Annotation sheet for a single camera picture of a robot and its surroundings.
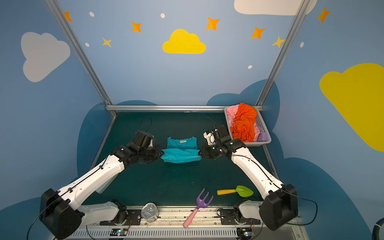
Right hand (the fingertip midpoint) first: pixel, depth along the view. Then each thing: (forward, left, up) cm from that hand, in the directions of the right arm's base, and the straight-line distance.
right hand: (200, 151), depth 78 cm
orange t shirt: (+26, -29, -9) cm, 40 cm away
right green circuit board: (-33, -23, -19) cm, 44 cm away
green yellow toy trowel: (-13, -24, -19) cm, 33 cm away
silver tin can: (-28, +23, -13) cm, 39 cm away
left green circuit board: (-36, +38, -18) cm, 55 cm away
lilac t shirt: (+19, -41, -9) cm, 46 cm away
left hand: (-1, +18, -1) cm, 18 cm away
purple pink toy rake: (-21, -1, -19) cm, 28 cm away
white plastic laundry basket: (+42, -22, -10) cm, 48 cm away
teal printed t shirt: (+2, +11, -3) cm, 11 cm away
